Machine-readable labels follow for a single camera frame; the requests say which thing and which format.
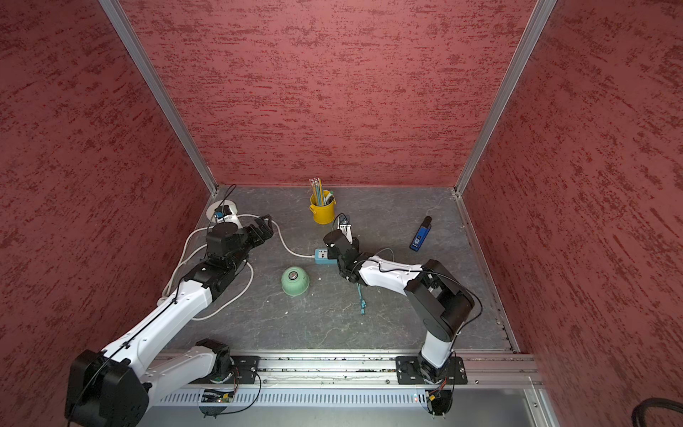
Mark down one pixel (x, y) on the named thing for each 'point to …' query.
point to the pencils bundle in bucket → (317, 190)
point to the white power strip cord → (181, 263)
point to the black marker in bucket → (328, 197)
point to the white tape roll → (210, 213)
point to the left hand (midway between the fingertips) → (260, 226)
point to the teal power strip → (321, 257)
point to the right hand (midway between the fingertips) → (339, 242)
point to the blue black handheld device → (421, 234)
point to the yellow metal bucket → (323, 213)
